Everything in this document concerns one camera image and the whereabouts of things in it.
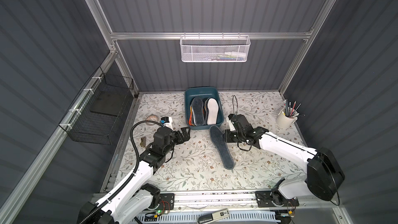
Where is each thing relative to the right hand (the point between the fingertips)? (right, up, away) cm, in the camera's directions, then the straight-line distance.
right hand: (224, 135), depth 84 cm
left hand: (-21, +3, -6) cm, 22 cm away
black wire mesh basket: (-63, +11, -12) cm, 65 cm away
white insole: (-5, +16, +22) cm, 27 cm away
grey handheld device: (-5, -31, -17) cm, 36 cm away
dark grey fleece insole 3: (-3, -3, 0) cm, 4 cm away
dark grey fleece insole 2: (-10, +15, +22) cm, 28 cm away
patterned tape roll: (-46, +9, +20) cm, 51 cm away
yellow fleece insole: (-20, +6, +16) cm, 26 cm away
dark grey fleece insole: (-16, +16, +21) cm, 31 cm away
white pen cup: (+38, +7, +9) cm, 39 cm away
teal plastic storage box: (-11, +27, +35) cm, 45 cm away
